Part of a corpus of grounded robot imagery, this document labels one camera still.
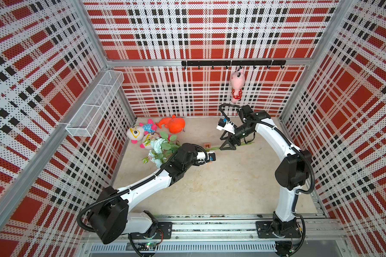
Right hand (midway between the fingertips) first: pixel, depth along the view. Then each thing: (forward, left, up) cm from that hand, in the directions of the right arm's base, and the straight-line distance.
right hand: (225, 142), depth 81 cm
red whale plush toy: (+24, +31, -13) cm, 41 cm away
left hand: (0, +13, -2) cm, 13 cm away
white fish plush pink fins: (+15, +47, -13) cm, 51 cm away
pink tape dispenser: (+8, +9, -15) cm, 20 cm away
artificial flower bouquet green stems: (-4, +32, +1) cm, 32 cm away
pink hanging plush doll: (+33, -8, +14) cm, 37 cm away
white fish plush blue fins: (+18, +56, -14) cm, 61 cm away
